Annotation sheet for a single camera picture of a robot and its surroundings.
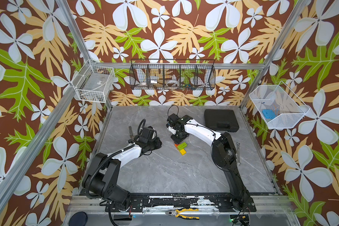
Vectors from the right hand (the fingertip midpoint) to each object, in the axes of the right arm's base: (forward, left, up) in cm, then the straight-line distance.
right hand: (176, 139), depth 95 cm
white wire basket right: (+8, -61, +23) cm, 65 cm away
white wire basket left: (+23, +52, +30) cm, 64 cm away
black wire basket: (+37, +3, +27) cm, 46 cm away
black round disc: (-44, +50, -3) cm, 67 cm away
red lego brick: (-3, 0, -2) cm, 4 cm away
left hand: (-3, +10, +2) cm, 10 cm away
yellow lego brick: (-7, -4, -4) cm, 9 cm away
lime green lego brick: (-4, -4, -1) cm, 6 cm away
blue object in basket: (+4, -53, +21) cm, 57 cm away
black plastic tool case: (+16, -34, 0) cm, 38 cm away
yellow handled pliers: (-42, +2, -4) cm, 42 cm away
